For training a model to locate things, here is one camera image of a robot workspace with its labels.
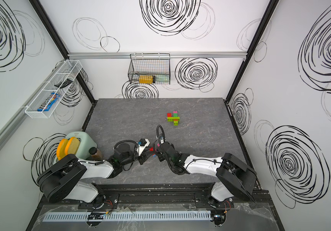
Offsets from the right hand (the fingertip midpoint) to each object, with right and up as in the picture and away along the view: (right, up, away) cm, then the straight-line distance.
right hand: (160, 147), depth 85 cm
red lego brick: (+5, +20, +23) cm, 31 cm away
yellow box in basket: (-9, +41, +2) cm, 42 cm away
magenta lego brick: (+10, +22, +26) cm, 36 cm away
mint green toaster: (-41, +4, -5) cm, 42 cm away
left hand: (-5, -1, -2) cm, 5 cm away
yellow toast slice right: (-44, +4, -14) cm, 46 cm away
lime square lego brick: (+10, +13, +19) cm, 25 cm away
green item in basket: (+1, +42, +3) cm, 42 cm away
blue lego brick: (-4, -4, -1) cm, 6 cm away
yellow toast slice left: (-48, +3, -16) cm, 51 cm away
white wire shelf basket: (-59, +48, +6) cm, 77 cm away
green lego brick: (+10, +20, +23) cm, 32 cm away
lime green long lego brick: (+8, +16, +22) cm, 28 cm away
